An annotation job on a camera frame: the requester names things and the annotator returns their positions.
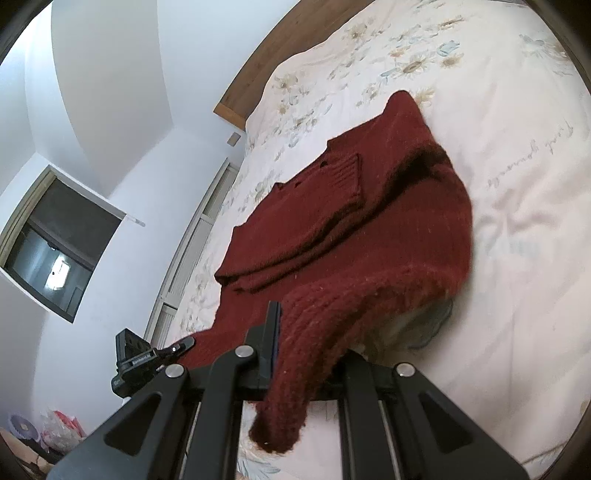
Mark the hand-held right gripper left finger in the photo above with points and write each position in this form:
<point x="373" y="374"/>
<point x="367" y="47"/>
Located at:
<point x="273" y="330"/>

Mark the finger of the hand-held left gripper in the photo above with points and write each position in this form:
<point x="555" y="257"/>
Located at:
<point x="181" y="347"/>

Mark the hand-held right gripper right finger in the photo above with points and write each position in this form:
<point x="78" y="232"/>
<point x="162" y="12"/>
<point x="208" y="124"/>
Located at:
<point x="364" y="397"/>

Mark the dark red knit sweater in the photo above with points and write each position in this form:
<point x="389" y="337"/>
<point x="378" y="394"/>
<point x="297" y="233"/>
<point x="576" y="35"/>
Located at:
<point x="369" y="240"/>

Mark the clear plastic bag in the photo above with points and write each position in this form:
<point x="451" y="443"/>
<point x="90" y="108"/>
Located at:
<point x="62" y="431"/>

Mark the small round fan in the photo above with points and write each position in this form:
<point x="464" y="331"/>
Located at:
<point x="21" y="425"/>

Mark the dark window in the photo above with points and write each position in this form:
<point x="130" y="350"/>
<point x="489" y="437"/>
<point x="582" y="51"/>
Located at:
<point x="51" y="244"/>

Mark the floral print duvet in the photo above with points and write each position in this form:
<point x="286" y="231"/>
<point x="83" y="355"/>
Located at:
<point x="508" y="230"/>

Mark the wooden headboard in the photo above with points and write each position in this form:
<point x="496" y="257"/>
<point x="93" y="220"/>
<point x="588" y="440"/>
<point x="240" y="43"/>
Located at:
<point x="281" y="50"/>

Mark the beige wall switch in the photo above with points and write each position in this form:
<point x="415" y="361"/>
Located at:
<point x="234" y="138"/>

